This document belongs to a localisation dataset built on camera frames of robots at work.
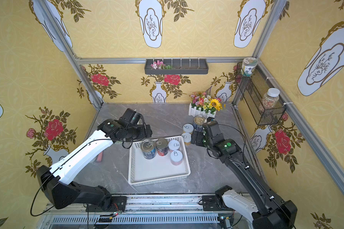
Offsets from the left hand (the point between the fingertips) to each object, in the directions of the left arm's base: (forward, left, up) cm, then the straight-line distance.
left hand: (140, 132), depth 78 cm
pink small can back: (-8, -20, -16) cm, 27 cm away
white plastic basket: (-14, 0, -20) cm, 25 cm away
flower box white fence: (+24, -39, -4) cm, 46 cm away
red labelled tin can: (-3, -11, -12) cm, 17 cm away
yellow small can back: (+12, -29, -15) cm, 35 cm away
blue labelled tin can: (-4, -4, -11) cm, 12 cm away
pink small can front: (0, -18, -15) cm, 24 cm away
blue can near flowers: (+17, -36, -11) cm, 41 cm away
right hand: (-2, -33, -1) cm, 33 cm away
